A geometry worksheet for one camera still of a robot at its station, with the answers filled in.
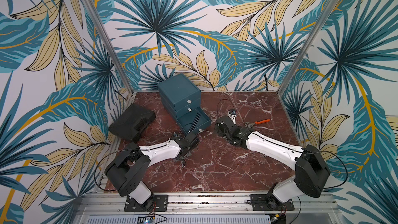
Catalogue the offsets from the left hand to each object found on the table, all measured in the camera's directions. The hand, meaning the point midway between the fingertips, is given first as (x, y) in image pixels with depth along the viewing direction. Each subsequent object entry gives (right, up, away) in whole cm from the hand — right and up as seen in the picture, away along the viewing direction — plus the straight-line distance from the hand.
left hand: (182, 155), depth 89 cm
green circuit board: (-14, -25, -17) cm, 33 cm away
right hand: (+24, +17, -2) cm, 29 cm away
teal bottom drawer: (+6, +19, +13) cm, 24 cm away
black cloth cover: (-31, +18, +7) cm, 37 cm away
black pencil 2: (+6, +16, +4) cm, 17 cm away
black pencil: (+8, +18, +13) cm, 23 cm away
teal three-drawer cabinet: (+1, +32, -3) cm, 32 cm away
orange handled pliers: (+43, +16, +12) cm, 47 cm away
